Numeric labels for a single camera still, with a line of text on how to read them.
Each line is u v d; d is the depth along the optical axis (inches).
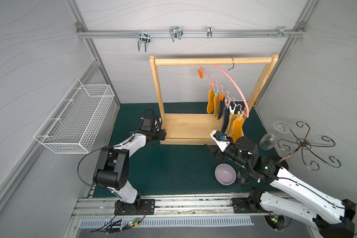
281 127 26.1
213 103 34.1
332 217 15.8
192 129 41.4
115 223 28.2
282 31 30.1
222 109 31.5
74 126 27.0
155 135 33.0
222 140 21.5
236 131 32.8
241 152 19.7
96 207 29.5
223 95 31.3
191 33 31.0
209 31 31.3
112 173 18.0
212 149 23.9
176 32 30.1
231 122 32.1
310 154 23.5
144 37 30.8
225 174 33.0
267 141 30.1
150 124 29.5
